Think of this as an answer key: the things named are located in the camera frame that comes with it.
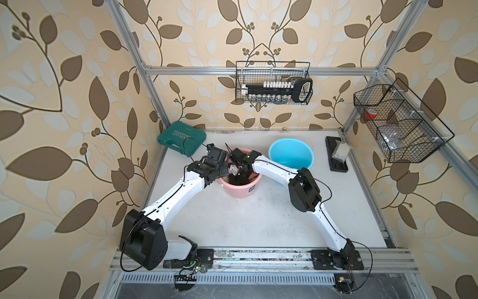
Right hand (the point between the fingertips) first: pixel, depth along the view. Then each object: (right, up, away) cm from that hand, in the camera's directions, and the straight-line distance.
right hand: (230, 190), depth 91 cm
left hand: (-4, +12, -7) cm, 15 cm away
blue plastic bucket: (+30, +19, -3) cm, 36 cm away
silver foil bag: (+66, +24, -19) cm, 72 cm away
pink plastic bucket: (+5, +1, -7) cm, 9 cm away
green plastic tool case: (-31, +27, +20) cm, 46 cm away
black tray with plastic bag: (+59, +18, +11) cm, 63 cm away
